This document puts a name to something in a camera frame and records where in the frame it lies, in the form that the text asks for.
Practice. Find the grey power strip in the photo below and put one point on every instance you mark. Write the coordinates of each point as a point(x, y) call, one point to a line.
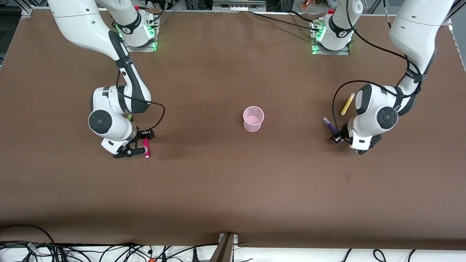
point(238, 5)

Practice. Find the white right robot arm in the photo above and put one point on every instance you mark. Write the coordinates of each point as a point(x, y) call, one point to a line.
point(83, 22)

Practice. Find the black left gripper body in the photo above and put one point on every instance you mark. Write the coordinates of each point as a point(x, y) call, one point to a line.
point(343, 134)

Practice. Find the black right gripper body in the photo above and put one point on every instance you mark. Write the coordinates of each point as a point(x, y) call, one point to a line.
point(141, 133)

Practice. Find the pink marker pen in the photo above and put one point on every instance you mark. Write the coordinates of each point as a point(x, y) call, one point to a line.
point(146, 151)

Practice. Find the pink pen holder cup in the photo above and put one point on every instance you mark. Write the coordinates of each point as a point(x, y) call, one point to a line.
point(251, 125)

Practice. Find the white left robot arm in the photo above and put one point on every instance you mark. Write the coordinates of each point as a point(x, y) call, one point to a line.
point(415, 32)

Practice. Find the yellow marker pen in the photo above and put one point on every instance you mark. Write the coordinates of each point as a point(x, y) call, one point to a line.
point(347, 104)

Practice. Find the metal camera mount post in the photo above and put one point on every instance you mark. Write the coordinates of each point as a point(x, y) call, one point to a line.
point(225, 249)

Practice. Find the purple marker pen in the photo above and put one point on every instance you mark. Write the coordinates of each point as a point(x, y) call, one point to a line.
point(329, 124)

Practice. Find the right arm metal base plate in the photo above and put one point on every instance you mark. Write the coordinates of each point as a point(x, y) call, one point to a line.
point(125, 48)

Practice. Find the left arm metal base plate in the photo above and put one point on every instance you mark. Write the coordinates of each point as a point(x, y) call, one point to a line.
point(320, 52)

